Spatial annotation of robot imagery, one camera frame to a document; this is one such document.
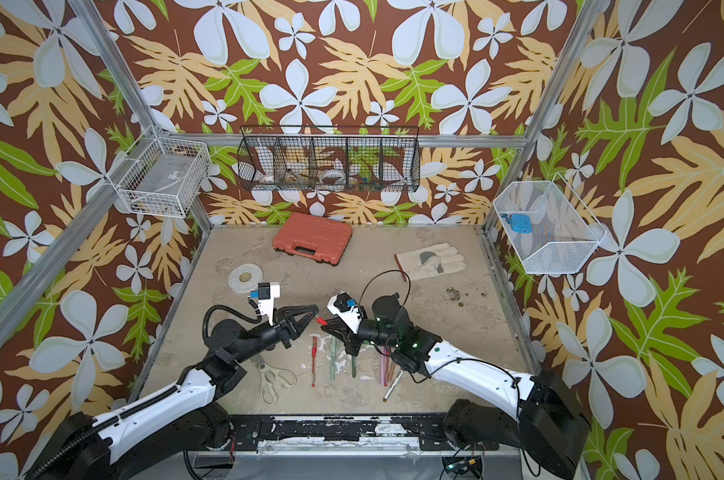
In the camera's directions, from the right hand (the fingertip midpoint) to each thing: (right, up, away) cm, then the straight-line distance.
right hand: (324, 327), depth 71 cm
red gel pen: (-1, +2, -2) cm, 3 cm away
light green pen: (0, -13, +15) cm, 20 cm away
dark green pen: (+7, -15, +15) cm, 22 cm away
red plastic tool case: (-4, +23, +37) cm, 44 cm away
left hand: (-2, +6, -3) cm, 7 cm away
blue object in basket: (+55, +27, +15) cm, 64 cm away
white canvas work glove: (+33, +15, +37) cm, 52 cm away
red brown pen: (+18, -15, +14) cm, 27 cm away
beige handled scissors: (-17, -17, +13) cm, 27 cm away
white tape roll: (-32, +9, +34) cm, 48 cm away
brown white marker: (+18, -18, +11) cm, 28 cm away
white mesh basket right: (+63, +23, +7) cm, 68 cm away
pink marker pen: (+15, -14, +13) cm, 25 cm away
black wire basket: (-1, +50, +26) cm, 56 cm away
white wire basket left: (-50, +41, +15) cm, 66 cm away
